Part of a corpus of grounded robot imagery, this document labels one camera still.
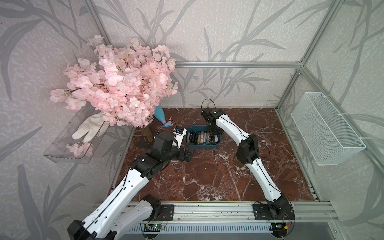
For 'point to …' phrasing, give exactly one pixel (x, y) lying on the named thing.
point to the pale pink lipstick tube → (201, 139)
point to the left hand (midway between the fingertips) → (189, 146)
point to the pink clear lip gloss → (208, 142)
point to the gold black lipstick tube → (211, 140)
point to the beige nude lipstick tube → (188, 138)
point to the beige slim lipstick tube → (198, 139)
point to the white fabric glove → (94, 124)
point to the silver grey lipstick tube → (205, 137)
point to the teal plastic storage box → (198, 129)
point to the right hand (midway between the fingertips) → (214, 133)
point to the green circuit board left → (158, 226)
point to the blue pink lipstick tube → (216, 138)
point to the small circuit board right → (279, 229)
